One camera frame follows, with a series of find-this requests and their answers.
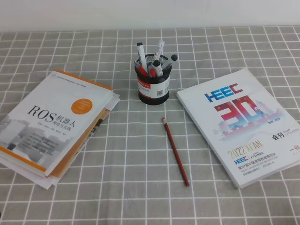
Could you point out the red pencil with eraser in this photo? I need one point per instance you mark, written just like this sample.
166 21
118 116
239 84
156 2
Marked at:
181 168

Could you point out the black mesh pen holder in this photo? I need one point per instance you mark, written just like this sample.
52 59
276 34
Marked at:
153 90

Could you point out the red pen middle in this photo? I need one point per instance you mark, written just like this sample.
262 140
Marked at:
152 72

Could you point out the red pen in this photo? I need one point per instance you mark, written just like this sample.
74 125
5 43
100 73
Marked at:
152 72
140 69

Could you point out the red pen left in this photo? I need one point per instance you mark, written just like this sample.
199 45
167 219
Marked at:
140 69

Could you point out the grey pen black ball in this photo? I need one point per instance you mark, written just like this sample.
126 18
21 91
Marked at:
171 60

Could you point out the white marker black round cap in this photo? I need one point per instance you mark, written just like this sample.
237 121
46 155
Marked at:
157 68

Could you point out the white marker with label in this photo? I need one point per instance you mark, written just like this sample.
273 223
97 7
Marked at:
159 50

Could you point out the orange-spined middle book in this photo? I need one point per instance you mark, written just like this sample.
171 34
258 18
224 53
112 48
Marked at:
70 156

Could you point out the grey checkered tablecloth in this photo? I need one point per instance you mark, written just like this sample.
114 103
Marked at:
127 173

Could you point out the white HEEC catalogue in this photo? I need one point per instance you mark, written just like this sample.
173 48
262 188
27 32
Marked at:
251 134

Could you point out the white ROS robotics book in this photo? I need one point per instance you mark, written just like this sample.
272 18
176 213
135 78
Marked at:
40 131

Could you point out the white bottom booklet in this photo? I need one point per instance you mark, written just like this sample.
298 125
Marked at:
44 182

